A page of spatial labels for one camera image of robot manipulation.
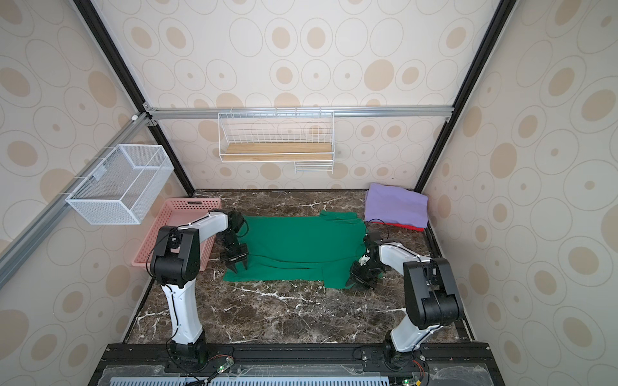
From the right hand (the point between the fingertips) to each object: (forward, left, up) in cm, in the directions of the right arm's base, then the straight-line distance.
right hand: (348, 286), depth 88 cm
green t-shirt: (+18, +8, -3) cm, 20 cm away
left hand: (+6, +39, +2) cm, 39 cm away
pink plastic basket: (+31, +79, +2) cm, 85 cm away
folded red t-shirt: (+29, -24, 0) cm, 37 cm away
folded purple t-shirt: (+38, -18, +5) cm, 43 cm away
